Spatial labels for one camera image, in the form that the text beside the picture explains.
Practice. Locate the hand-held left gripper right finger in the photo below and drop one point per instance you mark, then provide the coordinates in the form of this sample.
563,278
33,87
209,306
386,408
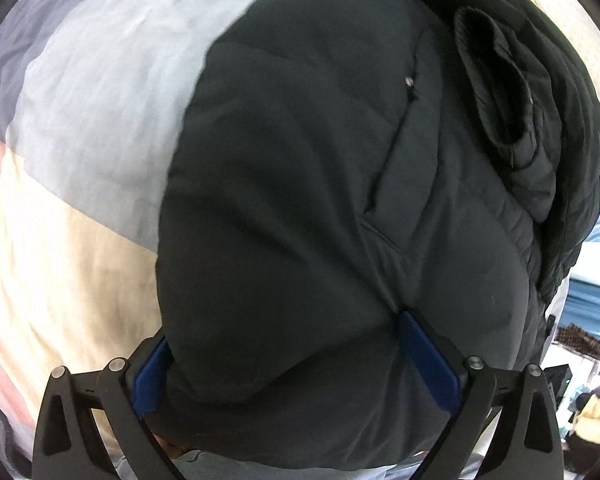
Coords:
427,360

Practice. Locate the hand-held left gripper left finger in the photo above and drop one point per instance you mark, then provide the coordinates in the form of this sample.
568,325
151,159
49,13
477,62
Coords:
150,385

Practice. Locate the black puffer jacket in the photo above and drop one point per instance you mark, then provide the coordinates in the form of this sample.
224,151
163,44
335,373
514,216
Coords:
305,210

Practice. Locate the brown patterned hanging garment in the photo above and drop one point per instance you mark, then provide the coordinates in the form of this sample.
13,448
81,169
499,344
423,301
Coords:
580,340

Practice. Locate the blue curtain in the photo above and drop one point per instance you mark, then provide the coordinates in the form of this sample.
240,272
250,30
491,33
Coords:
595,305

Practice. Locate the checkered bed blanket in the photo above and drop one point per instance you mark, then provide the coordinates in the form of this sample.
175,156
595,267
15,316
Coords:
80,210

